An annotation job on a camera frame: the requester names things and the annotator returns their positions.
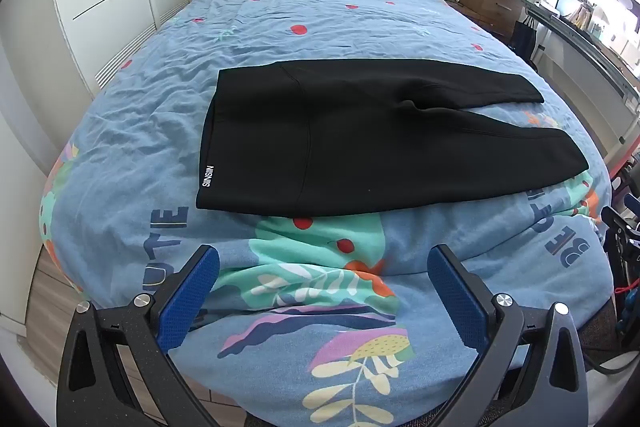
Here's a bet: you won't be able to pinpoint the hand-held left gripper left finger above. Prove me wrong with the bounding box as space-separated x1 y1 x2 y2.
56 244 251 427

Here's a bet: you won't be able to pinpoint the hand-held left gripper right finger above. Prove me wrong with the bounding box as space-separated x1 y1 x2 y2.
427 244 593 427

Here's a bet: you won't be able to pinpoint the black pants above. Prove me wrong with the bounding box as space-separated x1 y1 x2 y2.
195 61 590 220

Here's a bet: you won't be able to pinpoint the black metal stand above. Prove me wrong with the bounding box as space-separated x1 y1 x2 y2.
600 204 640 338

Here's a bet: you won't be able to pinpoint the black bag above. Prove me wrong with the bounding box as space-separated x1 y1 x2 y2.
511 19 539 58

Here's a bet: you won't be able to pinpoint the cluttered grey desk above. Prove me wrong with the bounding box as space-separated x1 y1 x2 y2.
525 0 640 112

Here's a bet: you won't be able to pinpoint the printed blue blanket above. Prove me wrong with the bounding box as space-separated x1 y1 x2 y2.
39 0 613 427

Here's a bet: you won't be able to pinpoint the wooden dresser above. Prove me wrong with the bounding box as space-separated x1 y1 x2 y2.
457 0 528 42

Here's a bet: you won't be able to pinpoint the black floor cable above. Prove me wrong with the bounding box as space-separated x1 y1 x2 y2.
581 347 640 377

